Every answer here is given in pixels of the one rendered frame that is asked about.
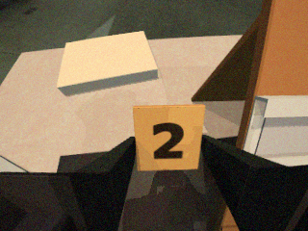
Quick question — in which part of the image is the beige flat rectangular slab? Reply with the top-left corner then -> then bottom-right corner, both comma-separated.
0,156 -> 28,172

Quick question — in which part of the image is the cream flat rectangular block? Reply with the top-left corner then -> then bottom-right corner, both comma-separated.
57,31 -> 158,96

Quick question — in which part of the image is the orange tile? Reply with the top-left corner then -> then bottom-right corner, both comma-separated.
133,104 -> 206,170

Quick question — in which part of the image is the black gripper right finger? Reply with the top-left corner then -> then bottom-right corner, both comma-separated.
200,135 -> 308,231

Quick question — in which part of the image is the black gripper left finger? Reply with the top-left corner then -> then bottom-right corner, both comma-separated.
0,137 -> 136,231

